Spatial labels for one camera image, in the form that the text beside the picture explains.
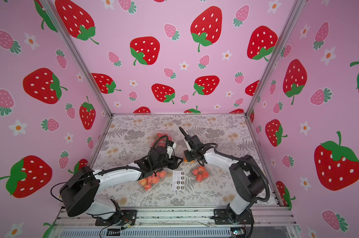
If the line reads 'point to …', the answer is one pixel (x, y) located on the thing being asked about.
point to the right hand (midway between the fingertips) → (186, 154)
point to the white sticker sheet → (178, 180)
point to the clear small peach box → (200, 174)
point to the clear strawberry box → (161, 138)
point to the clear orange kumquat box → (186, 161)
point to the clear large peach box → (149, 182)
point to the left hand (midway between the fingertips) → (182, 158)
